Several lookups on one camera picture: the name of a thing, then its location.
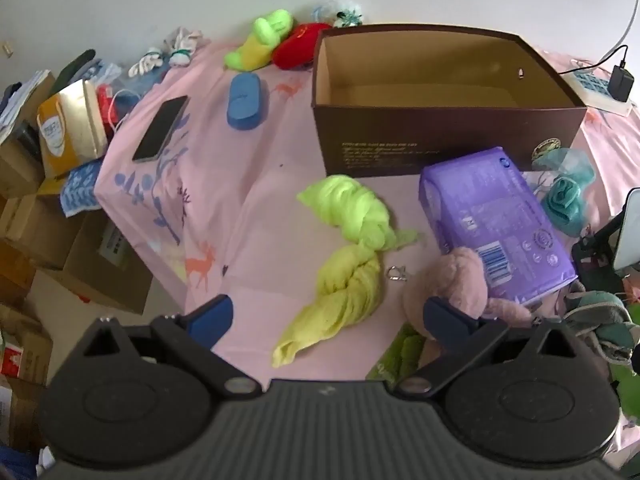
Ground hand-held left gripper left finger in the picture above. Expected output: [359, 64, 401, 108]
[82, 294, 263, 399]

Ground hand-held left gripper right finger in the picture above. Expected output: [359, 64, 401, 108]
[394, 296, 592, 402]

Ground pink plush toy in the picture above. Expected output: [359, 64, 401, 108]
[402, 247, 538, 361]

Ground green knit towel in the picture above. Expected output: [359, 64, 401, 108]
[365, 322, 441, 383]

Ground yellow-green knotted scarf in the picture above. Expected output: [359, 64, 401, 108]
[271, 174, 423, 367]

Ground grey green fabric slippers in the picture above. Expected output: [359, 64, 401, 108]
[562, 280, 636, 366]

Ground teal mesh cloth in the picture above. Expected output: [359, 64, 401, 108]
[531, 147, 597, 237]

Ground brown cardboard box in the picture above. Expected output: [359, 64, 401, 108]
[311, 24, 588, 179]

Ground bright green cloth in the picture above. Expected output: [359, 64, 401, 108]
[607, 300, 640, 411]

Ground purple plastic packet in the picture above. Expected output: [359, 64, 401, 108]
[419, 147, 579, 308]

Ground printed pink bedsheet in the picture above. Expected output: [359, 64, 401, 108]
[95, 35, 640, 461]

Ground large brown carton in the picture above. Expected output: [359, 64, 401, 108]
[5, 192, 153, 316]

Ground blue patterned cloth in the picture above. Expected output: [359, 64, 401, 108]
[60, 160, 103, 218]

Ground black smartphone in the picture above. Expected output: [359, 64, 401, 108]
[131, 95, 190, 163]

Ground blue glasses case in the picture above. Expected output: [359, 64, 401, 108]
[226, 72, 262, 132]

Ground red packet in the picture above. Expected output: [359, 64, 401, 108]
[95, 85, 118, 126]

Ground small brown carton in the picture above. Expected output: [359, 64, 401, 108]
[0, 130, 46, 200]

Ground white tied glove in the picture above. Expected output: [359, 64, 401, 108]
[129, 47, 168, 78]

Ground white rolled socks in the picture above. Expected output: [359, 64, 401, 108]
[167, 27, 203, 67]

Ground white power strip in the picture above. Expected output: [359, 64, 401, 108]
[560, 60, 635, 116]

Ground green yellow plush toy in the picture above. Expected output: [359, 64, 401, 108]
[224, 8, 294, 72]

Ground red plush toy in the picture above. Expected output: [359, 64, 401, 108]
[271, 22, 333, 70]

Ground dark green object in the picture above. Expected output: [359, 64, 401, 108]
[52, 49, 97, 96]

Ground stack of papers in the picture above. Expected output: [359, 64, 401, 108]
[0, 70, 56, 131]

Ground black charger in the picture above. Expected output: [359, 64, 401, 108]
[608, 62, 635, 103]

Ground black charger cable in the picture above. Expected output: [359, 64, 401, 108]
[558, 45, 630, 76]

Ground grey power cable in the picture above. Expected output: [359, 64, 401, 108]
[606, 7, 640, 58]

